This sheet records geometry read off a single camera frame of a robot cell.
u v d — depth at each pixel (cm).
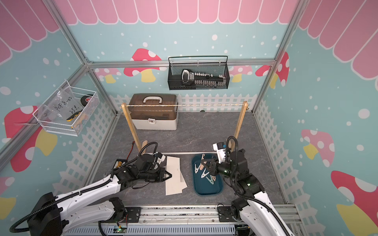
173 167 83
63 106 68
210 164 66
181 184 85
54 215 41
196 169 89
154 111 109
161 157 76
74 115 68
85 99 80
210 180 85
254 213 60
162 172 70
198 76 90
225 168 62
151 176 67
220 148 64
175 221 74
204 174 87
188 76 89
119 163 92
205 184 84
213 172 62
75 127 64
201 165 70
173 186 83
